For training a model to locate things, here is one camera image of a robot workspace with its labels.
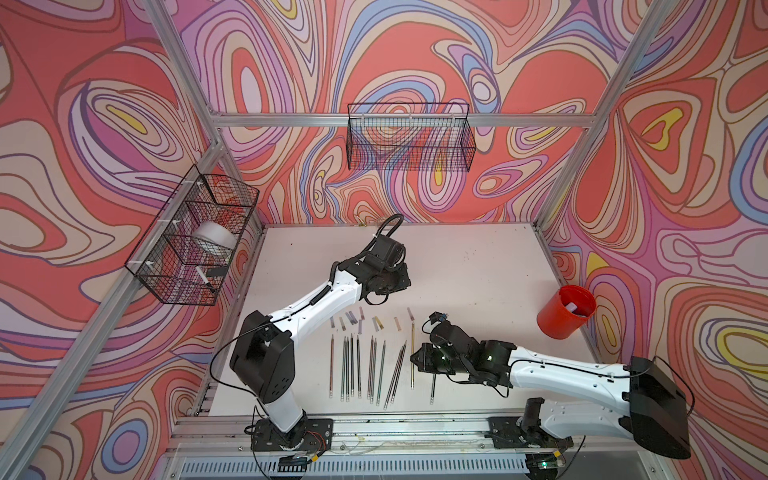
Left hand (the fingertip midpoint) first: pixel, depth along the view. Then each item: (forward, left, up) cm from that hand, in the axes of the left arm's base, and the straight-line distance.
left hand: (414, 281), depth 83 cm
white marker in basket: (-5, +54, +9) cm, 54 cm away
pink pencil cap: (0, +16, -17) cm, 23 cm away
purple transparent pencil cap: (-3, +18, -16) cm, 25 cm away
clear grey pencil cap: (-4, +22, -17) cm, 28 cm away
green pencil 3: (-20, +10, -18) cm, 29 cm away
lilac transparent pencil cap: (-5, +16, -18) cm, 25 cm away
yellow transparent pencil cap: (-5, +9, -18) cm, 21 cm away
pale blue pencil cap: (-5, +11, -17) cm, 21 cm away
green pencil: (-26, +20, -18) cm, 37 cm away
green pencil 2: (-19, +11, -18) cm, 29 cm away
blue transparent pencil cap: (-4, +19, -17) cm, 26 cm away
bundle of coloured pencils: (-21, +5, -18) cm, 28 cm away
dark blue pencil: (-19, +19, -18) cm, 32 cm away
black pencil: (-23, -5, -18) cm, 29 cm away
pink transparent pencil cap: (-4, +25, -17) cm, 31 cm away
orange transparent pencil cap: (-4, +4, -17) cm, 18 cm away
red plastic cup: (-8, -41, -4) cm, 42 cm away
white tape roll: (+4, +50, +15) cm, 53 cm away
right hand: (-21, +1, -10) cm, 23 cm away
